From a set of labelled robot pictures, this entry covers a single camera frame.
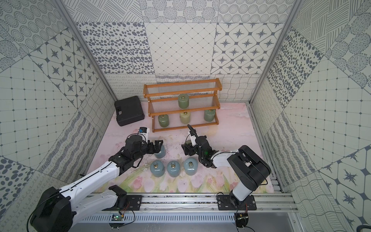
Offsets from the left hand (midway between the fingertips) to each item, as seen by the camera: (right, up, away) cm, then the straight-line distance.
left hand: (159, 142), depth 82 cm
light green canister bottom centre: (+14, +14, +20) cm, 28 cm away
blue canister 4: (0, -9, +7) cm, 11 cm away
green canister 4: (+31, +16, +20) cm, 40 cm away
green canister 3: (-1, +12, +16) cm, 20 cm away
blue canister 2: (+18, -13, -4) cm, 22 cm away
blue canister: (-1, -14, -4) cm, 14 cm away
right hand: (+17, -3, +10) cm, 20 cm away
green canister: (+13, +25, +10) cm, 30 cm away
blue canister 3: (+8, -14, -4) cm, 17 cm away
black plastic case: (-31, +19, +30) cm, 47 cm away
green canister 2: (+17, -1, +6) cm, 18 cm away
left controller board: (-20, -36, -10) cm, 42 cm away
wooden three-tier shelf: (-7, +30, +41) cm, 51 cm away
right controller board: (+44, -38, -10) cm, 58 cm away
